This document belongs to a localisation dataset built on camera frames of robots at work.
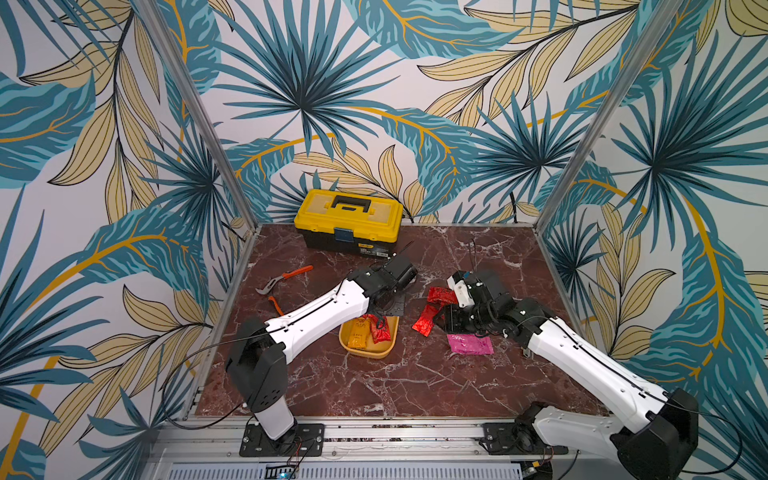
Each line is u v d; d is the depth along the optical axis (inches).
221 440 29.3
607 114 33.8
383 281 23.1
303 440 26.2
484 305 23.2
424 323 36.1
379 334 34.7
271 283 39.6
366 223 38.5
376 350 33.0
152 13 26.6
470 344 34.3
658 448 14.8
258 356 16.7
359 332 34.6
